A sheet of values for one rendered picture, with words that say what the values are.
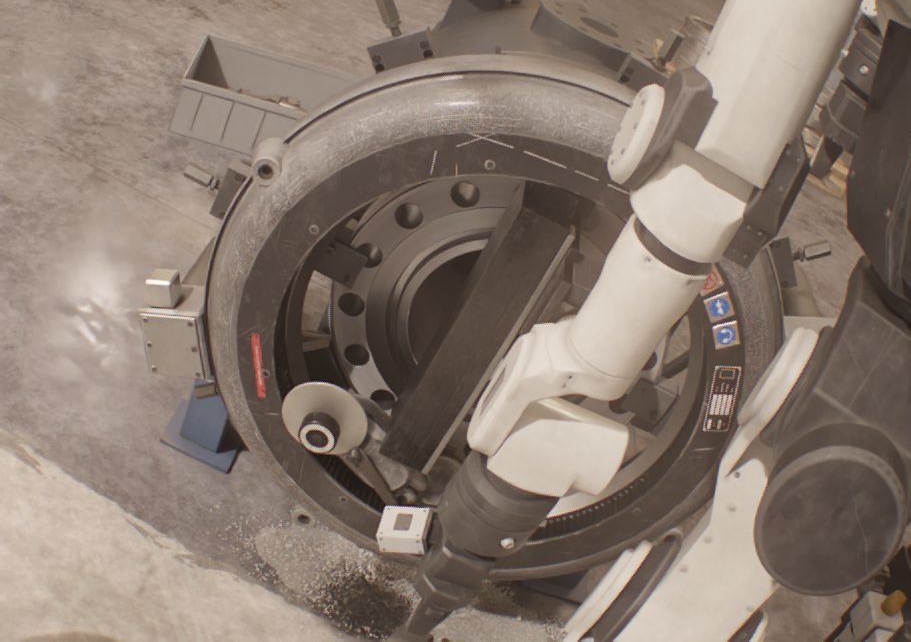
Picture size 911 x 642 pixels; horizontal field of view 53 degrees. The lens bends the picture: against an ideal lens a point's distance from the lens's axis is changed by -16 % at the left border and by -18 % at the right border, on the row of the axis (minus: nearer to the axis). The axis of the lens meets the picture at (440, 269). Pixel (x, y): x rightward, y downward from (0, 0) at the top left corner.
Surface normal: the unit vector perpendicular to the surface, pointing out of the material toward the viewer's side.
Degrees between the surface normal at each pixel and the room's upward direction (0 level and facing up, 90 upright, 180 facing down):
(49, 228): 0
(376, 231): 90
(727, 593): 95
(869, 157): 99
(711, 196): 54
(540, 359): 46
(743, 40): 85
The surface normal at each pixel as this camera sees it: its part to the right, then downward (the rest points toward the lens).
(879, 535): -0.42, 0.20
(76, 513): 0.37, -0.80
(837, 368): -0.01, -0.44
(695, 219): -0.04, 0.27
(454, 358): -0.13, 0.45
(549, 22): -0.78, 0.00
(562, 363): -0.28, -0.47
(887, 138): -0.97, -0.25
